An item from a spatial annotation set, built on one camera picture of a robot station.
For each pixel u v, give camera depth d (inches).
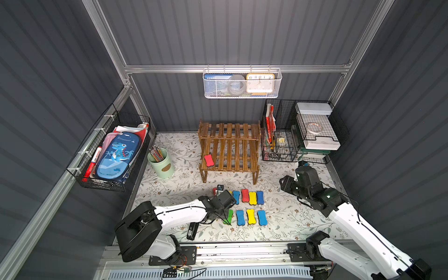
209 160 34.1
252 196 35.2
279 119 46.7
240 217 32.7
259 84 35.0
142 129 31.0
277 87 34.0
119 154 25.5
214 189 35.9
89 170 24.9
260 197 35.0
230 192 36.0
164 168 35.9
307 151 38.9
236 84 35.7
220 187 31.0
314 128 37.6
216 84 33.1
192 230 30.3
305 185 23.1
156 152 35.0
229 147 36.8
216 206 25.5
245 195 35.6
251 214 32.7
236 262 29.0
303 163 27.6
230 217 32.5
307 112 40.2
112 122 30.7
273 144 44.0
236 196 35.7
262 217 32.5
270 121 45.5
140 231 16.3
